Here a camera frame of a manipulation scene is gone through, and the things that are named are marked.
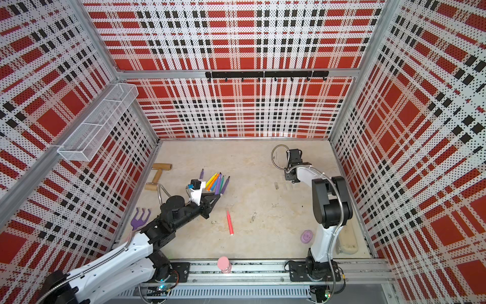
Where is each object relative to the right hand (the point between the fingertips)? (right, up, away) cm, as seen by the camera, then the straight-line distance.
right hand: (297, 172), depth 99 cm
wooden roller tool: (-79, +3, +9) cm, 79 cm away
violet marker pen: (-39, -7, +4) cm, 40 cm away
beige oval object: (+16, -28, -22) cm, 39 cm away
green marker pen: (-41, -5, +2) cm, 41 cm away
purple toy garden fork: (-79, -23, -13) cm, 83 cm away
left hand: (-37, -7, -22) cm, 44 cm away
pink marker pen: (-34, -23, -13) cm, 43 cm away
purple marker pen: (-53, -1, +5) cm, 53 cm away
